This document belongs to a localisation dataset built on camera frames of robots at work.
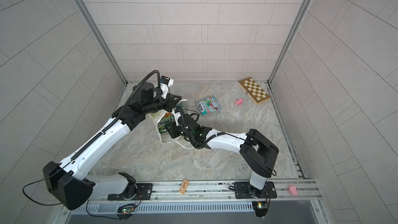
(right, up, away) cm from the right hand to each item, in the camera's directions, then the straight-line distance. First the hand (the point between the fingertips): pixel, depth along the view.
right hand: (165, 128), depth 77 cm
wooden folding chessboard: (+56, +17, +28) cm, 64 cm away
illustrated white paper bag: (-3, +6, -2) cm, 8 cm away
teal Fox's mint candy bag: (+21, +10, +22) cm, 33 cm away
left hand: (+11, +16, -7) cm, 20 cm away
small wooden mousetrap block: (+10, -26, -5) cm, 29 cm away
